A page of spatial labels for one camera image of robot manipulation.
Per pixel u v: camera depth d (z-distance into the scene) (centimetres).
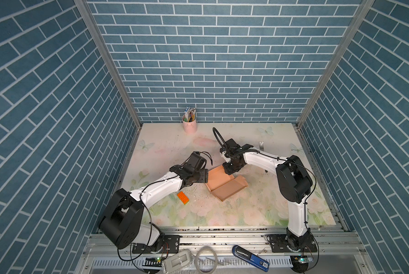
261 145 108
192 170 66
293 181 52
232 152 77
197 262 69
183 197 87
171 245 73
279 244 73
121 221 42
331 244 76
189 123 108
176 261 68
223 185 89
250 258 67
